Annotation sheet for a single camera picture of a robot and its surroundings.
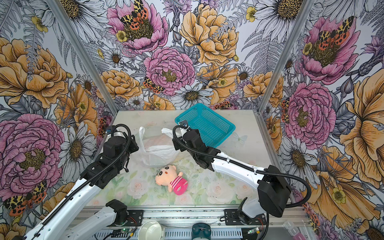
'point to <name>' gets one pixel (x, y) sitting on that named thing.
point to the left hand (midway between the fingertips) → (132, 141)
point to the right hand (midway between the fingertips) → (182, 138)
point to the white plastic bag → (159, 150)
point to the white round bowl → (151, 230)
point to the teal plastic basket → (213, 127)
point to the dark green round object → (201, 230)
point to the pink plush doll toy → (168, 176)
